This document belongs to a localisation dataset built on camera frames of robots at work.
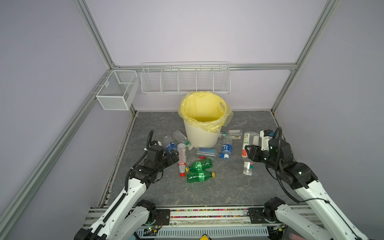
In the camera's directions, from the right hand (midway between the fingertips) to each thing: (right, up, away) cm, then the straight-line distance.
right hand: (250, 148), depth 72 cm
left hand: (-39, -6, +8) cm, 41 cm away
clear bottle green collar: (-38, +3, +28) cm, 47 cm away
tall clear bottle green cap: (-2, -9, -2) cm, 9 cm away
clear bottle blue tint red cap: (-22, -6, +20) cm, 30 cm away
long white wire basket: (-40, +43, +27) cm, 64 cm away
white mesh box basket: (-80, +35, +30) cm, 93 cm away
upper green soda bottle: (-24, -12, +15) cm, 31 cm away
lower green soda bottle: (-25, -17, +10) cm, 32 cm away
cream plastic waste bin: (-25, +4, +15) cm, 29 cm away
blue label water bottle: (-7, -3, +22) cm, 23 cm away
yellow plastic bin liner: (-18, +21, +27) cm, 39 cm away
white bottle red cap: (-35, -9, +18) cm, 41 cm away
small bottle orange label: (0, +5, -1) cm, 5 cm away
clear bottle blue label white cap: (-42, -3, +22) cm, 48 cm away
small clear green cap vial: (-7, +4, +30) cm, 31 cm away
